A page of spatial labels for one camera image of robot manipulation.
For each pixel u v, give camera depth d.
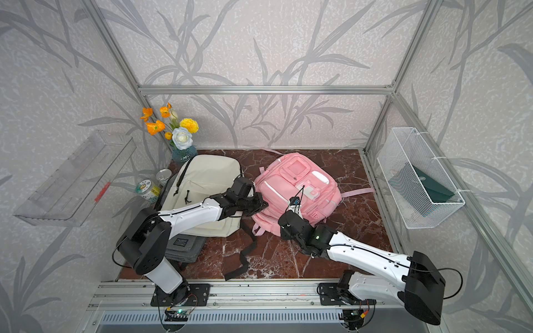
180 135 0.80
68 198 0.64
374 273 0.46
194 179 0.97
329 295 0.73
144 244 0.45
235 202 0.69
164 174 1.03
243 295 0.75
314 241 0.55
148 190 0.94
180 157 1.02
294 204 0.69
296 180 1.00
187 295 0.68
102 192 0.65
